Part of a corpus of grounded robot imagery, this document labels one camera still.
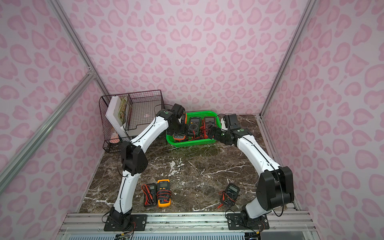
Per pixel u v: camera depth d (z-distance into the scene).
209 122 1.03
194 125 1.03
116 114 0.90
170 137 0.96
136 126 0.88
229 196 0.78
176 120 0.75
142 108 1.10
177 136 0.90
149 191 0.80
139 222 0.73
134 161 0.58
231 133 0.61
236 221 0.73
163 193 0.78
